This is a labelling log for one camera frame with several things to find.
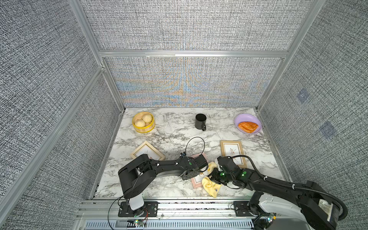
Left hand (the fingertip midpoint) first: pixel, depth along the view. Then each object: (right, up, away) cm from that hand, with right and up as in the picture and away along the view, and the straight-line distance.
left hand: (197, 174), depth 85 cm
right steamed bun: (-35, +34, +21) cm, 53 cm away
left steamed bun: (-40, +30, +18) cm, 53 cm away
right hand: (+4, +1, -5) cm, 6 cm away
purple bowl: (+42, +35, +27) cm, 61 cm away
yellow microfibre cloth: (+7, -4, -8) cm, 12 cm away
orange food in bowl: (+39, +28, +18) cm, 51 cm away
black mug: (+4, +32, +17) cm, 36 cm away
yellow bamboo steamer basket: (-33, +27, +17) cm, 46 cm away
